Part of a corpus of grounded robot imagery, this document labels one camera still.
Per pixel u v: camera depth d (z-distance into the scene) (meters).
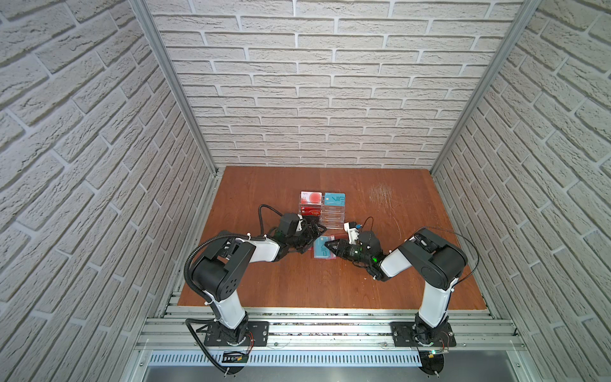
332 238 0.94
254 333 0.74
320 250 0.91
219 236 0.50
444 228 1.00
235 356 0.72
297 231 0.82
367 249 0.73
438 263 0.51
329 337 0.74
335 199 0.97
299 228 0.84
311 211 0.97
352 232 0.87
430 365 0.70
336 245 0.90
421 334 0.66
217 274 0.47
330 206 0.98
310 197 0.98
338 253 0.83
